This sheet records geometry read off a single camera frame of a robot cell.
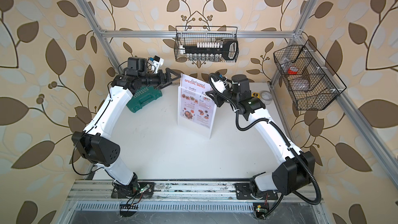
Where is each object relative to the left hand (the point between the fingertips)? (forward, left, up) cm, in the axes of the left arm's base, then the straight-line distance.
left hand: (173, 76), depth 73 cm
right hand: (-4, -17, -5) cm, 18 cm away
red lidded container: (+9, -62, -2) cm, 62 cm away
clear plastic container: (-3, -60, -1) cm, 60 cm away
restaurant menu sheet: (-6, -10, -15) cm, 19 cm away
